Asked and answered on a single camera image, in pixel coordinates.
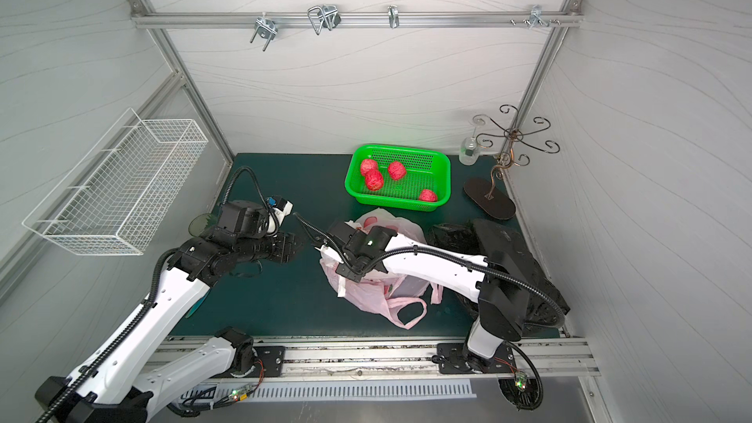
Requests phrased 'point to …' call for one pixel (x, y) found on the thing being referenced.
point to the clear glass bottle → (469, 151)
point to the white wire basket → (116, 199)
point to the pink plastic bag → (400, 300)
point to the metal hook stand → (490, 197)
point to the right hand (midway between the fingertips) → (349, 254)
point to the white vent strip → (332, 391)
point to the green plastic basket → (405, 177)
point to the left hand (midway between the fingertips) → (297, 241)
